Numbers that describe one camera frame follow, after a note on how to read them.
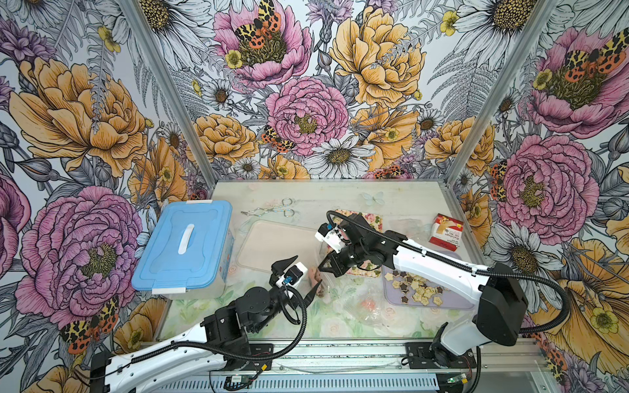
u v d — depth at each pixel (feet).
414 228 3.43
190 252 2.57
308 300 2.03
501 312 1.38
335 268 2.19
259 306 1.67
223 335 1.77
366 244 2.00
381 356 2.50
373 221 3.54
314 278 2.64
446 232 3.26
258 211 3.65
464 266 1.54
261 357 1.57
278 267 2.12
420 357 2.41
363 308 2.72
